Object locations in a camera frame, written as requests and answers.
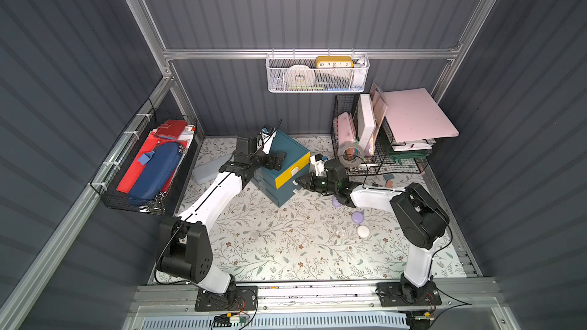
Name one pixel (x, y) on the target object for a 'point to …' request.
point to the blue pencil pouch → (158, 166)
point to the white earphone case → (363, 231)
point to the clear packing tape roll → (348, 163)
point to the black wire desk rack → (366, 144)
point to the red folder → (168, 132)
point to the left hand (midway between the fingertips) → (276, 149)
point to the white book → (367, 121)
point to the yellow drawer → (293, 170)
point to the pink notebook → (346, 129)
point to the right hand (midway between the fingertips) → (300, 183)
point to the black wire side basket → (110, 175)
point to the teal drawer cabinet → (265, 179)
